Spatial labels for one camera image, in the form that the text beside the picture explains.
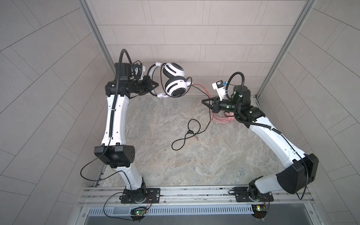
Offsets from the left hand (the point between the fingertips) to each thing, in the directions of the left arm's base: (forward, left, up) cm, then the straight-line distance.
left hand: (159, 81), depth 70 cm
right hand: (-9, -22, -6) cm, 24 cm away
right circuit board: (-51, -50, -39) cm, 81 cm away
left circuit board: (-52, +9, -35) cm, 64 cm away
